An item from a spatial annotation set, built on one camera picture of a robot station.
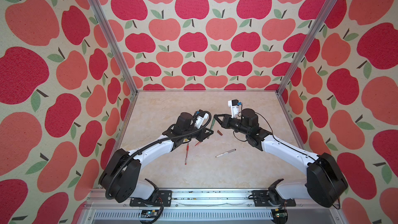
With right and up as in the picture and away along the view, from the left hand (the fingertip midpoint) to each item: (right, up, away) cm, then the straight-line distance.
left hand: (213, 134), depth 79 cm
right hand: (+1, +7, 0) cm, 7 cm away
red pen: (-14, -11, +12) cm, 22 cm away
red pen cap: (-9, -9, +14) cm, 19 cm away
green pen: (0, +6, +1) cm, 6 cm away
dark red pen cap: (+5, -2, +20) cm, 21 cm away
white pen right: (+11, -12, +12) cm, 21 cm away
